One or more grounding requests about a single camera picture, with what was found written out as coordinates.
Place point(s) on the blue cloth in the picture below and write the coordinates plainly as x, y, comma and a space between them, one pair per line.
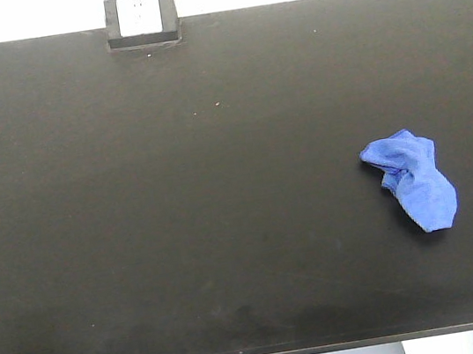
420, 185

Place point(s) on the black and white socket box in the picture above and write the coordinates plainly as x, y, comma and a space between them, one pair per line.
139, 15

